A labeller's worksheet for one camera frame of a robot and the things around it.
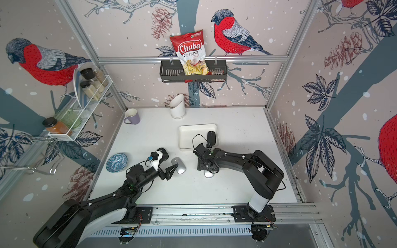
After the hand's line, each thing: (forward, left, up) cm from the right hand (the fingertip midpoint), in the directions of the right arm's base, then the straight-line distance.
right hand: (204, 165), depth 90 cm
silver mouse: (-2, +14, 0) cm, 14 cm away
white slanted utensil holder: (+36, +20, +14) cm, 43 cm away
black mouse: (+19, -4, +1) cm, 20 cm away
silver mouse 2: (-5, -2, -1) cm, 5 cm away
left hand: (-2, +16, +13) cm, 21 cm away
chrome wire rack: (-6, +69, +23) cm, 73 cm away
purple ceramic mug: (+33, +53, +8) cm, 63 cm away
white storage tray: (+21, +10, 0) cm, 23 cm away
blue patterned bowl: (-1, +53, +2) cm, 53 cm away
